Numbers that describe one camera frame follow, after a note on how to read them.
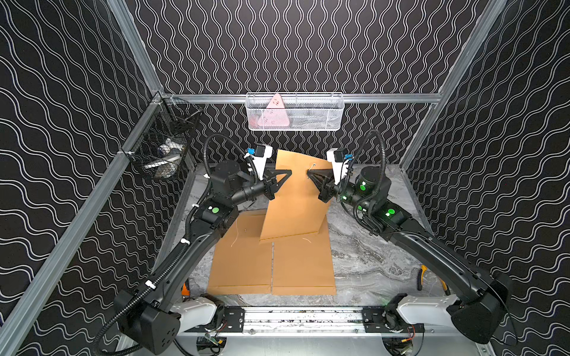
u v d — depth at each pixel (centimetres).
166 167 75
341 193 57
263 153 56
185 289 80
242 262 91
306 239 92
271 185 57
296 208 68
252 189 57
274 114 90
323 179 61
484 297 39
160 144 87
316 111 102
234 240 93
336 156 55
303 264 90
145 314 37
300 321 76
